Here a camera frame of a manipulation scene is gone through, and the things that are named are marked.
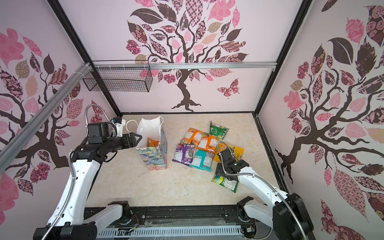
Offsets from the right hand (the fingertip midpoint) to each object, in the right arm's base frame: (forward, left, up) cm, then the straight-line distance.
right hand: (222, 169), depth 85 cm
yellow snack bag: (+10, -11, +3) cm, 15 cm away
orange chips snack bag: (+17, +44, +3) cm, 48 cm away
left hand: (+7, +45, +22) cm, 51 cm away
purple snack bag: (+11, +23, 0) cm, 26 cm away
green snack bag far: (+29, -1, 0) cm, 29 cm away
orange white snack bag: (+19, +7, 0) cm, 20 cm away
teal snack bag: (+7, +11, 0) cm, 13 cm away
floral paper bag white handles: (+2, +37, +12) cm, 39 cm away
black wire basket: (+52, +65, +31) cm, 88 cm away
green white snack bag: (-7, -1, -2) cm, 7 cm away
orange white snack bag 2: (+26, +18, -2) cm, 31 cm away
